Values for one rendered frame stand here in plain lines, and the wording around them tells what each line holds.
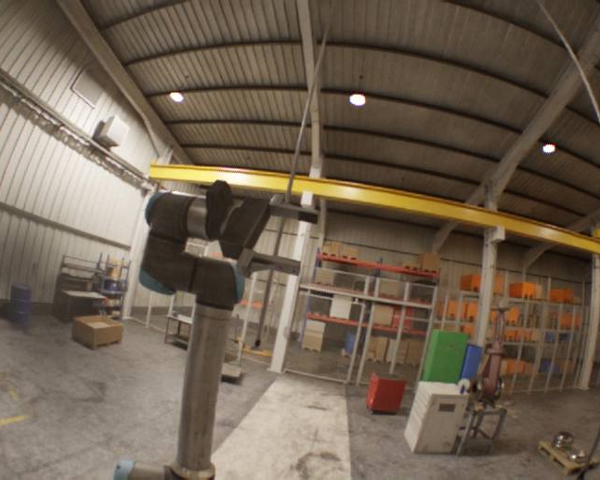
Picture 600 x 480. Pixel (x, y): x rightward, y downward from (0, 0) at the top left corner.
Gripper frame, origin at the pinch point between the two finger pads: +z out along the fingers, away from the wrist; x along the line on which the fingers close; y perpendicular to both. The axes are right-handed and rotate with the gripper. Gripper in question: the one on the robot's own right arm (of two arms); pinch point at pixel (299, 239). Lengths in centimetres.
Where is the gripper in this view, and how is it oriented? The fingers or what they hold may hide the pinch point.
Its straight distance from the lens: 51.0
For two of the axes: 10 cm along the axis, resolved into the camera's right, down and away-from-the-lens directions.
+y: -0.1, 6.9, 7.3
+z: 9.6, 2.1, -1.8
